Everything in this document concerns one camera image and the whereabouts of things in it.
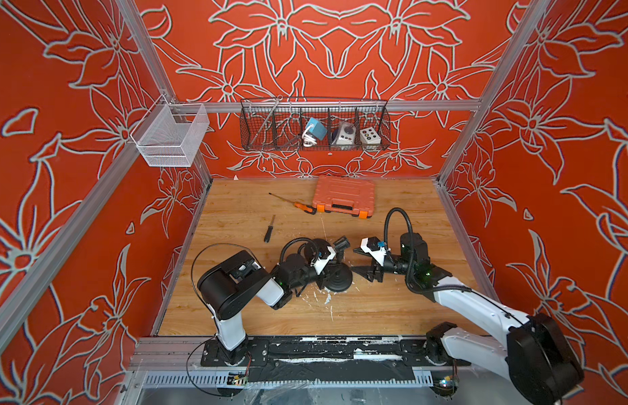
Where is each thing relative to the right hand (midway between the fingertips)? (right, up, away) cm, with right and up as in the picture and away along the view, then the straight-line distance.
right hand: (351, 259), depth 77 cm
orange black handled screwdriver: (-14, +15, +30) cm, 36 cm away
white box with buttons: (+10, +43, +18) cm, 48 cm away
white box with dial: (+1, +43, +14) cm, 45 cm away
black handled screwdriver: (-30, +6, +24) cm, 39 cm away
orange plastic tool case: (+2, +21, +31) cm, 37 cm away
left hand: (-3, -3, +7) cm, 8 cm away
